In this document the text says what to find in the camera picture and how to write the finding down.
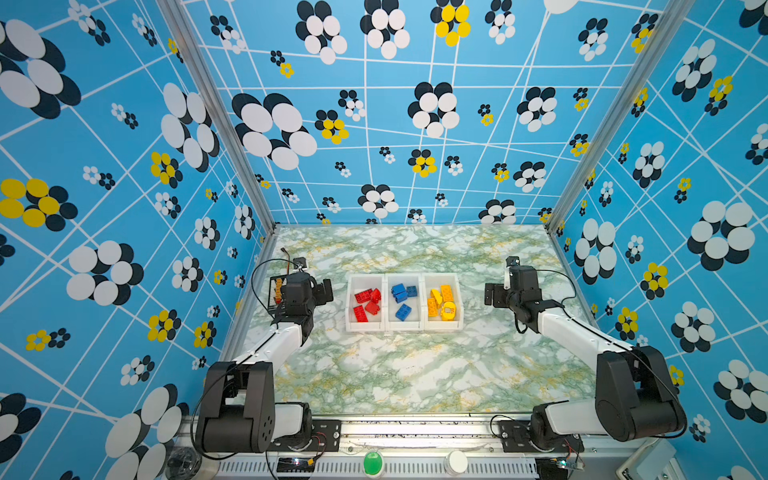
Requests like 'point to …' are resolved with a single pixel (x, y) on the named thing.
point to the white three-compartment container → (385, 320)
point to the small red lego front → (372, 308)
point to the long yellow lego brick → (437, 295)
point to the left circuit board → (295, 465)
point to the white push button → (456, 462)
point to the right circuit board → (549, 468)
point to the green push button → (372, 462)
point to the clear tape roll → (183, 463)
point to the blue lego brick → (403, 312)
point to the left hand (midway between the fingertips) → (311, 280)
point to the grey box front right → (659, 455)
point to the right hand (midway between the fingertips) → (504, 288)
